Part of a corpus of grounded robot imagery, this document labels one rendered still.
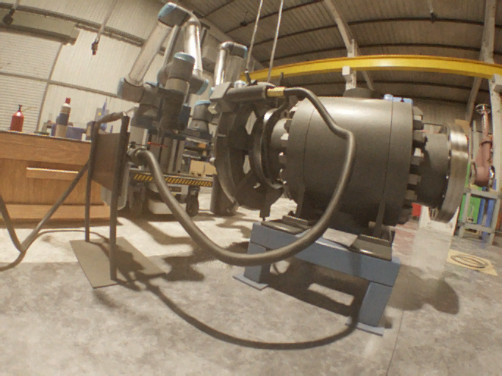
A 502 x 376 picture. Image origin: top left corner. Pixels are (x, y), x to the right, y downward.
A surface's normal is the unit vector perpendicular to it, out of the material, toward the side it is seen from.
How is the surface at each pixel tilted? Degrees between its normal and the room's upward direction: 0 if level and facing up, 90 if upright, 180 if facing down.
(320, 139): 87
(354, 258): 90
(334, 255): 90
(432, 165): 93
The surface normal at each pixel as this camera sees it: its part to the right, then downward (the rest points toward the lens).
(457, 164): -0.57, -0.07
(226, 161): -0.07, 0.36
